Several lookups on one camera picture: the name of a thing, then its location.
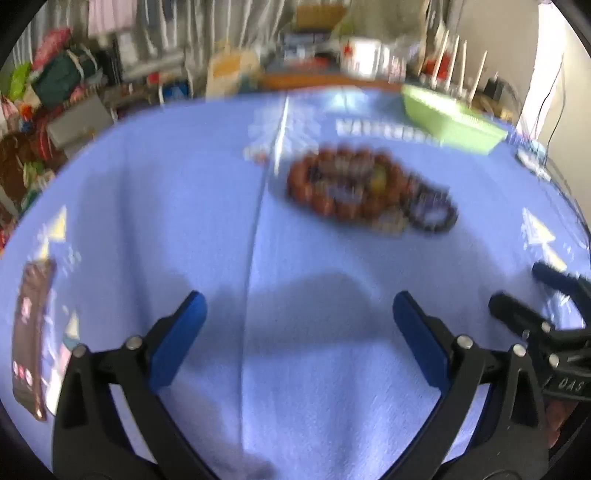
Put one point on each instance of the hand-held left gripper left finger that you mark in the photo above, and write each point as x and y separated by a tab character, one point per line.
184	332

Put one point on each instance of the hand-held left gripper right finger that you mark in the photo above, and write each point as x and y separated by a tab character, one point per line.
420	341

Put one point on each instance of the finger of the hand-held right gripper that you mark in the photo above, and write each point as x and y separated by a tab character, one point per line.
561	281
512	310

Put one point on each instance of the green plastic basket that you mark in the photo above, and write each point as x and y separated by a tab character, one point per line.
445	122

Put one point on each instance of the person's right hand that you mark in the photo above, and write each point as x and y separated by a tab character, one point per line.
559	422

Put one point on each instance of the small white square device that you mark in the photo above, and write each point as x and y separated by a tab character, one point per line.
533	161

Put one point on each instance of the blue printed tablecloth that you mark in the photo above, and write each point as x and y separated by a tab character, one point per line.
295	258

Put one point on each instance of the grey flat case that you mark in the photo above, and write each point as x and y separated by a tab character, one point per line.
78	124

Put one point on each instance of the white router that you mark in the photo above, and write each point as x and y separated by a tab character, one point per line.
455	69

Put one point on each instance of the yellowish plastic bag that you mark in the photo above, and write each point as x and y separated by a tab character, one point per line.
231	71

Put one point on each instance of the wooden desk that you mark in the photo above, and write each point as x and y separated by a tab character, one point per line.
323	82

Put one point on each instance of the green duffel bag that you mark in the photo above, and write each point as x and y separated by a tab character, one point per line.
64	76

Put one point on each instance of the white enamel mug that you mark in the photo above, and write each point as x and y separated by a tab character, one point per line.
362	57

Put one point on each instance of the bright green bag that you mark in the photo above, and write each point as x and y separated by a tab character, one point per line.
21	81

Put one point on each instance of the grey curtain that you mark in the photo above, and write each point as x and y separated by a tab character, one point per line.
207	27

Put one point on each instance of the pink bag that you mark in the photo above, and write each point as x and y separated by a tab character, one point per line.
51	46

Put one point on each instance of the pink t-shirt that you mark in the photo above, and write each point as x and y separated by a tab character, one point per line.
111	16

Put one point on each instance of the cardboard box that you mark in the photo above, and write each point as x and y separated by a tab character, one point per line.
321	16

